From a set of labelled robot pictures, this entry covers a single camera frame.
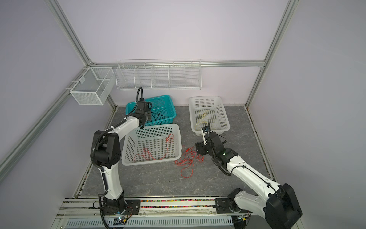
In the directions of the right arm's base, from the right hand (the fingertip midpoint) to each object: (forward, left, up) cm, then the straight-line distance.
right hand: (203, 143), depth 83 cm
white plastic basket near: (+6, +34, -12) cm, 36 cm away
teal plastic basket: (+37, +30, -12) cm, 49 cm away
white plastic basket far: (+41, -4, -14) cm, 43 cm away
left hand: (+24, +39, 0) cm, 46 cm away
